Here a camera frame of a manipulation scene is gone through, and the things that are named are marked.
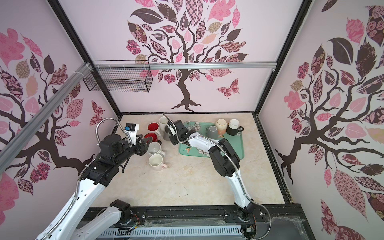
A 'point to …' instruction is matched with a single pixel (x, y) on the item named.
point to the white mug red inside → (153, 126)
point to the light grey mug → (212, 132)
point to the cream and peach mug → (221, 124)
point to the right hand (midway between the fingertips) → (172, 134)
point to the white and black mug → (233, 127)
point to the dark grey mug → (166, 133)
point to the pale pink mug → (155, 162)
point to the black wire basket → (120, 80)
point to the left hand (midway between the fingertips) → (146, 140)
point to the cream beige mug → (154, 148)
